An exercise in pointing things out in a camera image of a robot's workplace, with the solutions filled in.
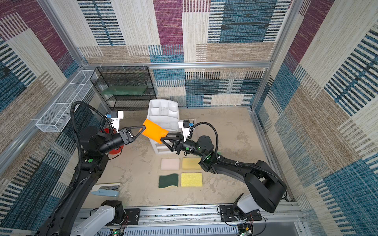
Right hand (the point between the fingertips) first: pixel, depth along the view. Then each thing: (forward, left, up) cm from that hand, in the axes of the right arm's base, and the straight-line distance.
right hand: (164, 138), depth 69 cm
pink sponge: (0, +1, -27) cm, 27 cm away
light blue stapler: (-15, +33, -25) cm, 44 cm away
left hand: (0, +7, +7) cm, 10 cm away
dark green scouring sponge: (-10, +1, -27) cm, 29 cm away
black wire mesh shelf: (+51, +32, 0) cm, 61 cm away
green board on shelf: (+40, +25, -3) cm, 47 cm away
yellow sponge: (0, -12, -26) cm, 29 cm away
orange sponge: (0, +4, +5) cm, 6 cm away
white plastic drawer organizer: (+24, +4, -8) cm, 25 cm away
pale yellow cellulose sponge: (-9, -12, -28) cm, 32 cm away
